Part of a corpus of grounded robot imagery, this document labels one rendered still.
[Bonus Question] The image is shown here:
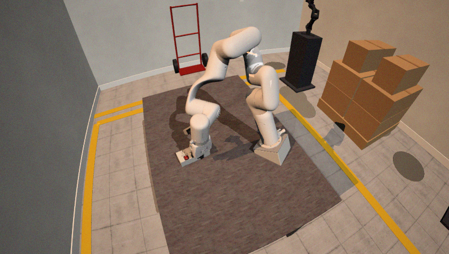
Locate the cream power strip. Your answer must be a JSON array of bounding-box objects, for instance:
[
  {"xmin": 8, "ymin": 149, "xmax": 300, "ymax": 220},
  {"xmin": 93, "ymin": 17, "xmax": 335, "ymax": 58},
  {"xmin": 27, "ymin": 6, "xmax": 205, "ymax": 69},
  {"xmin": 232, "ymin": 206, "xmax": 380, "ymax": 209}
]
[{"xmin": 176, "ymin": 148, "xmax": 210, "ymax": 167}]

